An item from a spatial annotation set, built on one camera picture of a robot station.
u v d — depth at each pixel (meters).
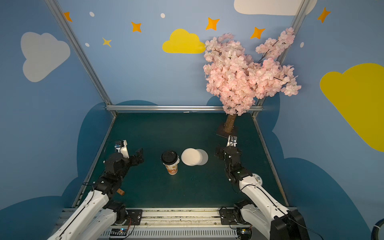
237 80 0.70
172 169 0.82
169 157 0.76
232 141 0.72
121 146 0.68
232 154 0.62
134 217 0.75
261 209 0.48
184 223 0.73
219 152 0.76
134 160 0.72
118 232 0.73
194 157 0.98
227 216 0.75
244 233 0.73
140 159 0.74
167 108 1.31
